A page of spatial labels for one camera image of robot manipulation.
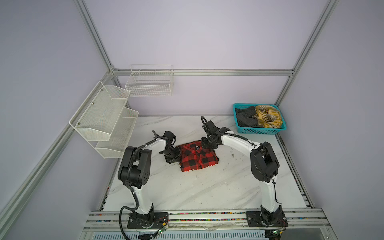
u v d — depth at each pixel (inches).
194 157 36.2
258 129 40.8
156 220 28.8
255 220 28.9
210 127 30.1
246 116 42.6
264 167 20.8
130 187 20.2
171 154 32.7
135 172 19.8
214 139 27.4
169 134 32.3
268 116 41.1
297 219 30.1
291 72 37.0
